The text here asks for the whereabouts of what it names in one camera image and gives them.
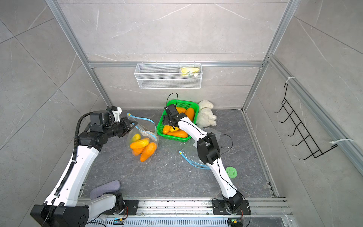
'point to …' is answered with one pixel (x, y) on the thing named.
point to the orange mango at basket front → (178, 133)
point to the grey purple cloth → (114, 186)
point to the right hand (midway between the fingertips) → (168, 120)
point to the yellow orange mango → (140, 144)
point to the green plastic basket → (178, 103)
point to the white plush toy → (205, 117)
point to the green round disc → (231, 172)
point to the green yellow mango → (136, 137)
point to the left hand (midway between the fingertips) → (138, 120)
